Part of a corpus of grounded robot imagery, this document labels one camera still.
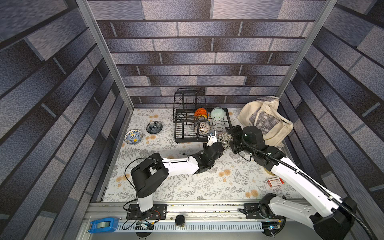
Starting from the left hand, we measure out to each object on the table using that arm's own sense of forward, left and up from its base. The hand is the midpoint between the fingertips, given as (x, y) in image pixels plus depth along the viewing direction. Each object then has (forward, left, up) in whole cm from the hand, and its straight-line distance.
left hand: (219, 138), depth 83 cm
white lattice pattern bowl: (+18, +8, -12) cm, 23 cm away
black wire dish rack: (+24, +15, -12) cm, 31 cm away
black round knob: (-38, +20, -7) cm, 44 cm away
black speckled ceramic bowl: (+1, -4, -2) cm, 5 cm away
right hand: (-2, -1, +9) cm, 9 cm away
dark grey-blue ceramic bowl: (+19, +43, -15) cm, 50 cm away
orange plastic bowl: (+31, +10, -9) cm, 33 cm away
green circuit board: (-39, -24, -17) cm, 49 cm away
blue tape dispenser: (-40, +55, -12) cm, 69 cm away
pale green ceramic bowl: (+32, -4, -12) cm, 34 cm away
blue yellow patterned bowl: (+10, +57, -15) cm, 59 cm away
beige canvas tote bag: (+21, -34, -1) cm, 40 cm away
